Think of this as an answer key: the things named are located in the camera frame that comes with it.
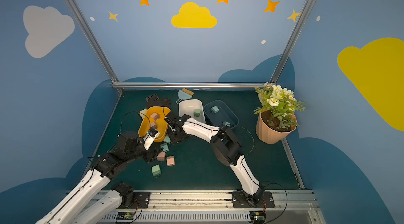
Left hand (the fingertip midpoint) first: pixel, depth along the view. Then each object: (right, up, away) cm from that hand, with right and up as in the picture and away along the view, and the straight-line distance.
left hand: (157, 141), depth 77 cm
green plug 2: (-2, -16, +5) cm, 17 cm away
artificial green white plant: (+61, +19, -3) cm, 64 cm away
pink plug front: (+5, -13, +9) cm, 16 cm away
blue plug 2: (+38, +6, +23) cm, 45 cm away
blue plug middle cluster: (+1, -6, +14) cm, 15 cm away
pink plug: (-9, +11, +27) cm, 31 cm away
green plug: (+19, +13, +30) cm, 38 cm away
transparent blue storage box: (+38, +12, +30) cm, 50 cm away
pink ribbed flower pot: (+59, +2, +6) cm, 60 cm away
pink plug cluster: (-10, +6, +24) cm, 26 cm away
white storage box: (+16, +16, +34) cm, 41 cm away
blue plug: (+31, +16, +30) cm, 46 cm away
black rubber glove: (-13, +22, +36) cm, 44 cm away
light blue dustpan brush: (+9, +27, +42) cm, 51 cm away
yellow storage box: (-4, +7, +24) cm, 25 cm away
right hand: (+8, -1, +16) cm, 18 cm away
